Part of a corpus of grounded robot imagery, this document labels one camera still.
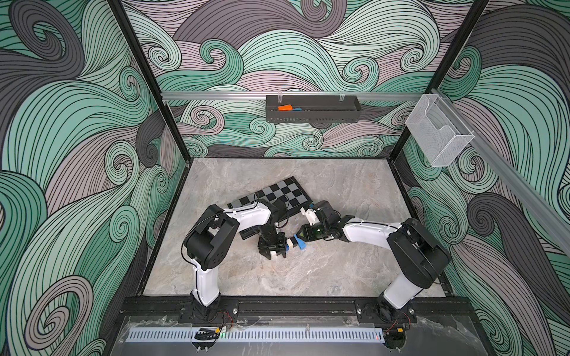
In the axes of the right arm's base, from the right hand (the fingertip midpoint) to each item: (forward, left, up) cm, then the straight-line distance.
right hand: (301, 235), depth 90 cm
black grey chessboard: (+21, +4, +2) cm, 22 cm away
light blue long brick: (-4, 0, +2) cm, 5 cm away
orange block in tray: (+43, +6, +33) cm, 55 cm away
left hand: (-8, +8, 0) cm, 11 cm away
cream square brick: (-4, +5, +1) cm, 6 cm away
